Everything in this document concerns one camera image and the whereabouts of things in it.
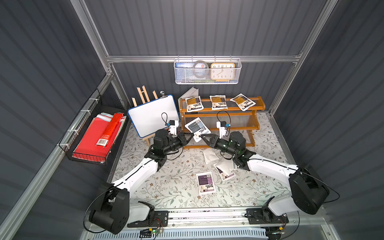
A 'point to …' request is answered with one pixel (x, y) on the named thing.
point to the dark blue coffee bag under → (198, 127)
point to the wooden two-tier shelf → (234, 120)
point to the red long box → (107, 133)
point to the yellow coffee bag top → (194, 104)
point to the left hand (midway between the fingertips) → (195, 136)
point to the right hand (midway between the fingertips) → (201, 138)
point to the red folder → (87, 148)
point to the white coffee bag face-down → (209, 155)
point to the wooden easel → (140, 92)
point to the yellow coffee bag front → (244, 102)
